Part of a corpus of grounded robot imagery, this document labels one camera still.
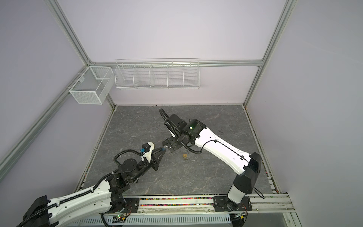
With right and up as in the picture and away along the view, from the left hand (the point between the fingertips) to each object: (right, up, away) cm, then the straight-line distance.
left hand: (163, 151), depth 73 cm
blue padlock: (0, +1, 0) cm, 1 cm away
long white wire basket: (-9, +49, +26) cm, 56 cm away
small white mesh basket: (-55, +40, +27) cm, 73 cm away
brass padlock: (+11, -7, +19) cm, 23 cm away
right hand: (+6, +4, 0) cm, 8 cm away
